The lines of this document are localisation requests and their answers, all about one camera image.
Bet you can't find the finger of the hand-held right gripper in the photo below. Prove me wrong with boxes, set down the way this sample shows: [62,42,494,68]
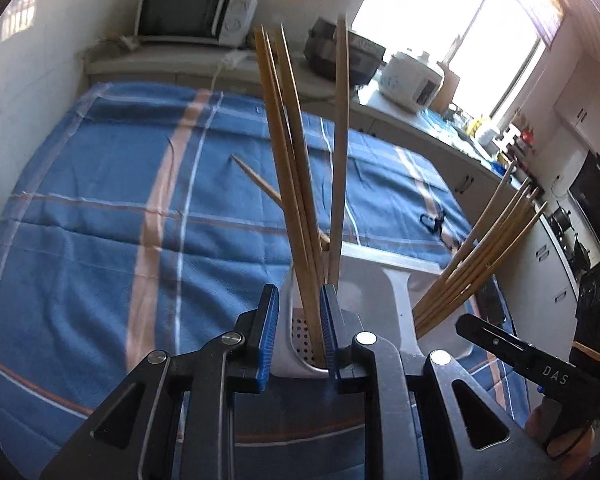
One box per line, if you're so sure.
[454,313,537,369]

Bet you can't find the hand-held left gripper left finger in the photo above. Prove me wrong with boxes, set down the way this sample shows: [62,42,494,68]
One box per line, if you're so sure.
[39,283,281,480]

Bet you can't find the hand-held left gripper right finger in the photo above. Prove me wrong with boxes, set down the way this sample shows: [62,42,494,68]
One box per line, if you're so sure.
[319,283,557,480]

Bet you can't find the white two-compartment utensil holder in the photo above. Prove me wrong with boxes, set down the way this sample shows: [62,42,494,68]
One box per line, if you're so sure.
[272,242,481,378]

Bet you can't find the bunch of wooden chopsticks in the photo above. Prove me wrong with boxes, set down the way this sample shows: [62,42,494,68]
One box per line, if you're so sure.
[230,14,551,366]

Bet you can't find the person's right hand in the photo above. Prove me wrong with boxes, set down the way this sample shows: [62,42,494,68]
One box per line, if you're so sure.
[524,394,598,462]

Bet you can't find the smartphone in brown case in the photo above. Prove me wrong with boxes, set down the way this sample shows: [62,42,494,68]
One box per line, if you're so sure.
[472,270,512,333]

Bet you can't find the black wok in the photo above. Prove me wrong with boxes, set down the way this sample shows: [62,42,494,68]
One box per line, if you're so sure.
[572,240,594,271]

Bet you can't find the black cooking pot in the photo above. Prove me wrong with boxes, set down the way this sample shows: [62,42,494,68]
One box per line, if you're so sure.
[550,205,574,231]

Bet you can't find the black range hood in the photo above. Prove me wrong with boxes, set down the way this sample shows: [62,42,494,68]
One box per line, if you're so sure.
[567,152,600,261]

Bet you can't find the blue plaid tablecloth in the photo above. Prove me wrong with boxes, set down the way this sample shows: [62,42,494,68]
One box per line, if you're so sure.
[0,81,531,480]

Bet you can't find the stacked container rack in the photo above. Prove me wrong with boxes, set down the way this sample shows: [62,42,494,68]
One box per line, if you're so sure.
[500,120,538,161]

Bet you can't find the stack of white bowls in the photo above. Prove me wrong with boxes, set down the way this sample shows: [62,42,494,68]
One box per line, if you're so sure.
[477,127,501,153]

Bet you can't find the wooden cutting board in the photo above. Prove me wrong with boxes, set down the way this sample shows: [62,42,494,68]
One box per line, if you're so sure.
[437,60,462,111]

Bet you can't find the white electric pressure cooker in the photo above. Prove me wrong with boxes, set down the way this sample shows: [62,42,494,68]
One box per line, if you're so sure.
[380,50,446,113]

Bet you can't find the white power strip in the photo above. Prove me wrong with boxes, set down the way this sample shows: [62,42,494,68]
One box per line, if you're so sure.
[217,50,261,69]

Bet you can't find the black rice cooker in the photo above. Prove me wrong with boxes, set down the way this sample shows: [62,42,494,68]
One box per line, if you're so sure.
[303,16,386,86]

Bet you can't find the kitchen window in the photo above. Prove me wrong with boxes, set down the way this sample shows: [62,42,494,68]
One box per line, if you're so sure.
[352,0,566,121]

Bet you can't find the white microwave oven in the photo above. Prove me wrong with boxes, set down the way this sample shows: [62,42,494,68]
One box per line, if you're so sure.
[134,0,258,47]

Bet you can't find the white wall cabinets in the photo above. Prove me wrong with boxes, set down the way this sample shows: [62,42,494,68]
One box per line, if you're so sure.
[552,50,600,153]

